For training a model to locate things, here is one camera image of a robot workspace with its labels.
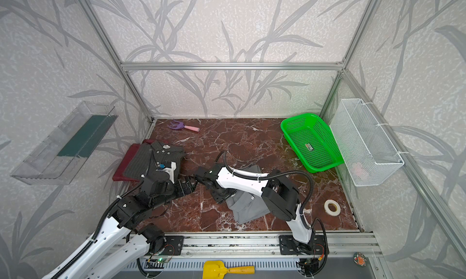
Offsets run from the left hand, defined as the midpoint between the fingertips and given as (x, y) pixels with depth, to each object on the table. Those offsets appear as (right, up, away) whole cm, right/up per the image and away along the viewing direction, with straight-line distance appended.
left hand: (195, 178), depth 74 cm
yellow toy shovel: (+10, -33, -7) cm, 35 cm away
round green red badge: (+66, -31, -4) cm, 73 cm away
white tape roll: (+61, -18, +8) cm, 64 cm away
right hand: (+11, -9, +10) cm, 17 cm away
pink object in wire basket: (+68, +4, 0) cm, 68 cm away
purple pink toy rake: (-22, +24, +44) cm, 55 cm away
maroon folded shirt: (-44, -3, +17) cm, 47 cm away
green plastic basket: (+62, +15, +38) cm, 74 cm away
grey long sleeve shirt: (+22, -14, +5) cm, 26 cm away
